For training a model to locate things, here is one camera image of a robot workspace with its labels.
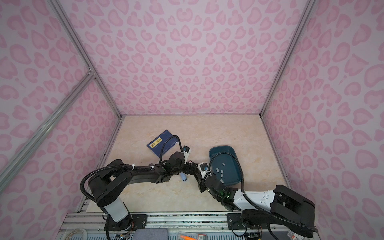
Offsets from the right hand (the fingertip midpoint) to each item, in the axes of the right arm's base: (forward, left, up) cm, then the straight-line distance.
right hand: (198, 173), depth 82 cm
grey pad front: (-27, +21, -3) cm, 35 cm away
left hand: (+9, +3, -2) cm, 9 cm away
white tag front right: (-26, -44, -5) cm, 51 cm away
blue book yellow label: (+24, +25, -7) cm, 35 cm away
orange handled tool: (-27, +4, -7) cm, 29 cm away
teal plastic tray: (+9, -17, -7) cm, 20 cm away
